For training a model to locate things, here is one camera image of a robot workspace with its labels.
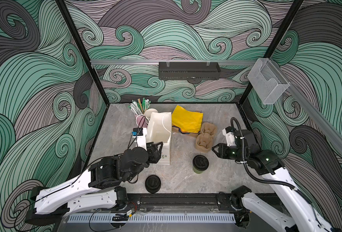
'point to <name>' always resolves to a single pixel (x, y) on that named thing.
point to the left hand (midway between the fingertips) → (160, 143)
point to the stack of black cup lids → (152, 183)
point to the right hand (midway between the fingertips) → (214, 149)
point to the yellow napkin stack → (187, 122)
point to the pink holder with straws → (138, 107)
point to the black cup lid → (200, 162)
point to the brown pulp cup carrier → (208, 131)
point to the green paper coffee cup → (197, 171)
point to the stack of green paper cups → (149, 111)
